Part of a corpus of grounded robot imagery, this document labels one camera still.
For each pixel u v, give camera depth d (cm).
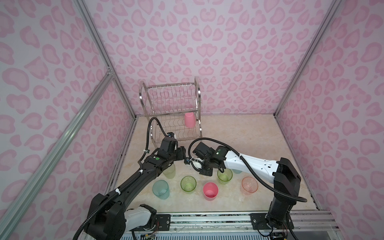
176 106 116
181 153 74
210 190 82
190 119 101
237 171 54
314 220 75
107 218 39
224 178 88
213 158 58
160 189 84
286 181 44
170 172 90
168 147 62
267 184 43
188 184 86
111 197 41
